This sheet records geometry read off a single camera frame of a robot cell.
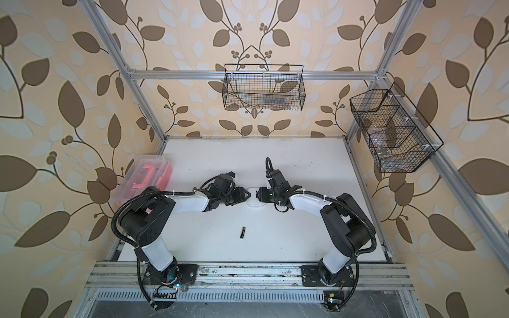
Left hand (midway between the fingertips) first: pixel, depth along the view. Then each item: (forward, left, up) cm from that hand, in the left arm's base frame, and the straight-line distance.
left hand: (246, 193), depth 92 cm
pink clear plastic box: (+8, +48, +6) cm, 49 cm away
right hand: (-1, -6, 0) cm, 6 cm away
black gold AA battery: (-17, +1, -4) cm, 17 cm away
